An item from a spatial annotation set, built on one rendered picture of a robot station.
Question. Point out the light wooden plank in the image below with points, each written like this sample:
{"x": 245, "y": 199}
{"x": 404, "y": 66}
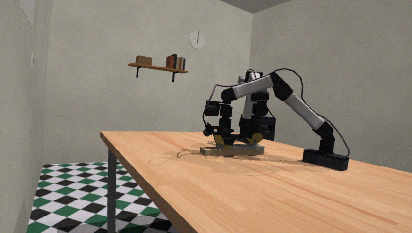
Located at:
{"x": 215, "y": 151}

